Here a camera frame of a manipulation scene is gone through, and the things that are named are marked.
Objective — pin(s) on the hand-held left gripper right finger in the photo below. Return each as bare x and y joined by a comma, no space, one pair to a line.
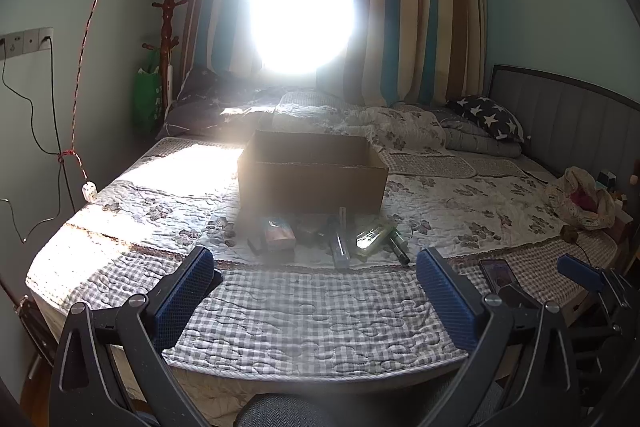
445,302

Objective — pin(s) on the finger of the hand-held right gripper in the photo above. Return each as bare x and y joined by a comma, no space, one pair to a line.
520,296
580,272

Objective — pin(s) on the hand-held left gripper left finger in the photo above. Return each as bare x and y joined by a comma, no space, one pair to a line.
185,294

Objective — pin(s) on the dark marker pen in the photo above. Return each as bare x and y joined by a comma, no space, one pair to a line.
400,249

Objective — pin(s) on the green white glue stick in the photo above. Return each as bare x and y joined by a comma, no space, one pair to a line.
374,238

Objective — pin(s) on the teal pink packet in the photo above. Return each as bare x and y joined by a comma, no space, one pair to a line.
277,234

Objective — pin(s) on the brown cardboard box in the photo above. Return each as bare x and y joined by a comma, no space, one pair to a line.
310,192

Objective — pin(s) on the smartphone with lit screen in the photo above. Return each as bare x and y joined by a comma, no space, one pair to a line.
497,274

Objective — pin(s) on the small dark object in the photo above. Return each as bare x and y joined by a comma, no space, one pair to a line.
568,234

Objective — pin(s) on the wooden bedside table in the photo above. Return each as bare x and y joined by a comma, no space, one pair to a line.
627,227

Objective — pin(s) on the cream cloth pile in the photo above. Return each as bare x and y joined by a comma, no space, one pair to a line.
575,194

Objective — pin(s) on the small checked pillow mat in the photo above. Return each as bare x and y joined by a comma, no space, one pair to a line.
497,168

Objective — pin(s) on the large checked pillow mat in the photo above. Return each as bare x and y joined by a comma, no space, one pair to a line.
425,164

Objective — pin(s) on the small white adapter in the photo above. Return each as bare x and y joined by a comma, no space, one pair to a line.
89,192

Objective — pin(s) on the grey padded headboard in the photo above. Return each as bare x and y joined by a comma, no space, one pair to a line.
560,117

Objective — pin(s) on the folded grey blanket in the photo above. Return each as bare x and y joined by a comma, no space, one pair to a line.
480,144

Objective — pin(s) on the grey woven cloth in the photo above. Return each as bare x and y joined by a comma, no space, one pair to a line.
300,412

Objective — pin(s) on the navy star pillow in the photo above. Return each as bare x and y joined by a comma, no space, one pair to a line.
487,117

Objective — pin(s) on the folded floral quilt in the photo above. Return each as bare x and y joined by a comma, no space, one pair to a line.
380,122

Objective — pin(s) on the dark star print duvet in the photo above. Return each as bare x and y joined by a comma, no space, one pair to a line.
215,102

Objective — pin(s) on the green bag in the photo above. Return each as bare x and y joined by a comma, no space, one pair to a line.
147,97

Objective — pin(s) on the white slender hanging object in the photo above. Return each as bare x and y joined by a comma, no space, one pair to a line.
171,82

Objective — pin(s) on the dark bed frame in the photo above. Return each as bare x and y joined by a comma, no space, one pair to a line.
37,332

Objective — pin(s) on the wall socket panel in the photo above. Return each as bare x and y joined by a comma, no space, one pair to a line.
27,42

